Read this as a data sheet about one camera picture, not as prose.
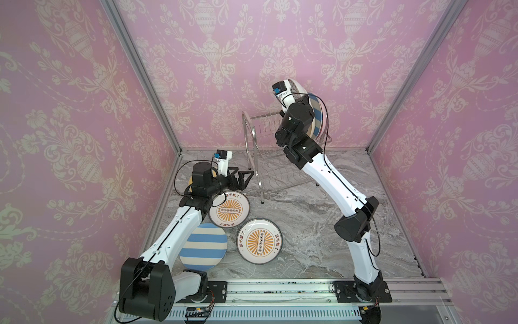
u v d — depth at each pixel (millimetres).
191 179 593
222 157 675
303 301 730
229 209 963
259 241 868
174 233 481
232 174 799
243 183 691
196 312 730
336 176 522
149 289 397
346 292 729
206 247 856
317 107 750
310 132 763
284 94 567
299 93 656
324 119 747
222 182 695
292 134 529
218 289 751
